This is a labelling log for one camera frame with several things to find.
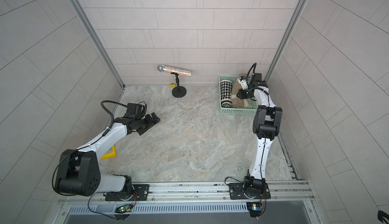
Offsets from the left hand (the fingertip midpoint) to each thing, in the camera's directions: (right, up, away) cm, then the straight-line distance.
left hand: (158, 120), depth 89 cm
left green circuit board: (-7, -34, -24) cm, 42 cm away
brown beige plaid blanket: (+49, +10, +7) cm, 50 cm away
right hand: (+53, +18, +13) cm, 57 cm away
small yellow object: (+3, +23, +27) cm, 36 cm away
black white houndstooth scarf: (+43, +18, +16) cm, 49 cm away
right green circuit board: (+50, -37, -21) cm, 65 cm away
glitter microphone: (0, +32, +7) cm, 33 cm away
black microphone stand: (+8, +18, +23) cm, 30 cm away
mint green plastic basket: (+58, +5, +7) cm, 58 cm away
